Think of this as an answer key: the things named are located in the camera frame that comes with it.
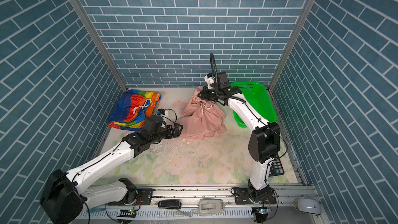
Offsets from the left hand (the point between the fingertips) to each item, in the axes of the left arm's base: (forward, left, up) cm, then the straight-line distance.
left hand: (177, 127), depth 81 cm
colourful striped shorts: (+21, +33, -10) cm, 40 cm away
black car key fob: (-32, +3, -20) cm, 38 cm away
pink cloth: (+13, -13, -12) cm, 22 cm away
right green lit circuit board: (-36, -42, -16) cm, 57 cm away
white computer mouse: (-35, -59, -8) cm, 69 cm away
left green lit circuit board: (-35, +23, -19) cm, 46 cm away
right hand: (+15, -10, +9) cm, 20 cm away
